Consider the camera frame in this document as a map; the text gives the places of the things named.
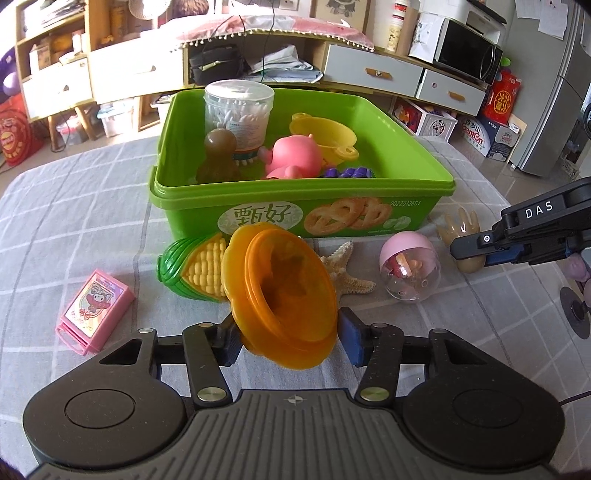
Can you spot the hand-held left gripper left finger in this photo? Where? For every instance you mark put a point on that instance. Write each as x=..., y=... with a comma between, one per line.
x=233, y=348

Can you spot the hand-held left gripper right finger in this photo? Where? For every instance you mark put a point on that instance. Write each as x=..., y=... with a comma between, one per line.
x=353, y=337

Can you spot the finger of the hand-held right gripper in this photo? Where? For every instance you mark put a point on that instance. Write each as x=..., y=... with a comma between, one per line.
x=475, y=242
x=508, y=257

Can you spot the translucent tan hand toy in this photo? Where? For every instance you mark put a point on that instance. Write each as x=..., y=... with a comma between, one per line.
x=455, y=225

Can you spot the orange plastic cup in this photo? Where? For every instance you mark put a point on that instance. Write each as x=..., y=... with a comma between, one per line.
x=286, y=323

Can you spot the green plastic bin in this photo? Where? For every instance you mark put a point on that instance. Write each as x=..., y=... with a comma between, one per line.
x=277, y=217

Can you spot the purple toy grapes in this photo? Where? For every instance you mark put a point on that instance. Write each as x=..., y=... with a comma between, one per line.
x=351, y=173

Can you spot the yellow toy pot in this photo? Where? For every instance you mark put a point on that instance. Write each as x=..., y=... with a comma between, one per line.
x=332, y=134

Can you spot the pink pig toy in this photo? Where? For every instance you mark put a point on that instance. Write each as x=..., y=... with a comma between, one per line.
x=295, y=157

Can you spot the brown translucent figure toy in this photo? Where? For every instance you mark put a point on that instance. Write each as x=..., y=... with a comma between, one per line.
x=219, y=157

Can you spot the clear cotton swab jar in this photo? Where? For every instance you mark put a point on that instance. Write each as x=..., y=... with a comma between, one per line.
x=240, y=115

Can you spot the person's right hand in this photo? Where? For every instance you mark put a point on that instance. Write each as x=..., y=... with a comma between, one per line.
x=579, y=268

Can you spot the dried starfish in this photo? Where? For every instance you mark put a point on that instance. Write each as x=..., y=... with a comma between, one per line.
x=345, y=281

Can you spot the pink clear capsule ball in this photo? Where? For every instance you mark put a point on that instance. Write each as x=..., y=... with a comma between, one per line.
x=408, y=267

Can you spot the toy corn cob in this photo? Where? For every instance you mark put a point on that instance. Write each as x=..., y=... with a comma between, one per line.
x=203, y=267

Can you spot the blue and white carton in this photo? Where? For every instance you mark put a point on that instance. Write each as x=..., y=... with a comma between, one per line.
x=489, y=138

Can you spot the grey refrigerator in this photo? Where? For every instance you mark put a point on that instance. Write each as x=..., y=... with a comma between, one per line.
x=554, y=92

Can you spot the red gift box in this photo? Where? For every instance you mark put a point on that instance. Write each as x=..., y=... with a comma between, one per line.
x=501, y=97

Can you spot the white patterned carton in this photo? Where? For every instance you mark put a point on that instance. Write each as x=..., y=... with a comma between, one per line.
x=427, y=121

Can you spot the pink card box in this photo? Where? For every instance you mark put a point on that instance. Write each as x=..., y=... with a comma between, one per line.
x=92, y=310

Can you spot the black microwave oven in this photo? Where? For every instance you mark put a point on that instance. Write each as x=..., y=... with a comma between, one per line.
x=466, y=53

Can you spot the grey checked tablecloth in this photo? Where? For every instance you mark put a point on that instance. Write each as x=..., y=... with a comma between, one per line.
x=69, y=217

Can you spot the tall paper cup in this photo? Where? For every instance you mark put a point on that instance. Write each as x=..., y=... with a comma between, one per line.
x=395, y=32

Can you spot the clear storage box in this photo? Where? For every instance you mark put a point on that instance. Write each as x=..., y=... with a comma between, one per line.
x=115, y=121

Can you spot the pile of papers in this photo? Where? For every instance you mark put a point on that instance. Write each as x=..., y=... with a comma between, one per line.
x=286, y=67

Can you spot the framed picture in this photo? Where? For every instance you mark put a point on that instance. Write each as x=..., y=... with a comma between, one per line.
x=341, y=10

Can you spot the black bag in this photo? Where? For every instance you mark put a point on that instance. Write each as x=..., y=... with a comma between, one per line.
x=214, y=64

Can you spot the pink fringed cushion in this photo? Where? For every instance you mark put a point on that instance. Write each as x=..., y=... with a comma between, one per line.
x=277, y=30

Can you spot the red paper bag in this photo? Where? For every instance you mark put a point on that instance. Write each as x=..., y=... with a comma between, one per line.
x=18, y=136

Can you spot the long wooden cabinet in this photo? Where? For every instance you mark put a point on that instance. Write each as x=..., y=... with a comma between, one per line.
x=120, y=55

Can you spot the small white shelf box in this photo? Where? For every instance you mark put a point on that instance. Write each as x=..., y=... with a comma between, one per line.
x=39, y=56

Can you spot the purple plush toy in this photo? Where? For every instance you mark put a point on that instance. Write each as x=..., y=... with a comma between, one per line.
x=9, y=74

